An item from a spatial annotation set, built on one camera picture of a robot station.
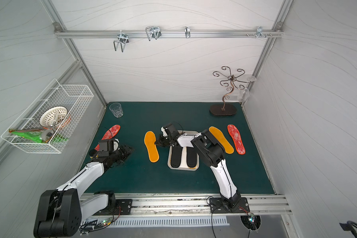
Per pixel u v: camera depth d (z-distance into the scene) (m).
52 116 0.66
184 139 0.73
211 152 0.57
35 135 0.55
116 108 1.12
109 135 1.01
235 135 1.01
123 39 0.78
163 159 0.88
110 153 0.69
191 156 0.91
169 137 0.81
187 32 0.78
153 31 0.76
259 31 0.77
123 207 0.73
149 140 0.99
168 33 0.79
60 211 0.40
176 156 0.90
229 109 1.16
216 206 0.73
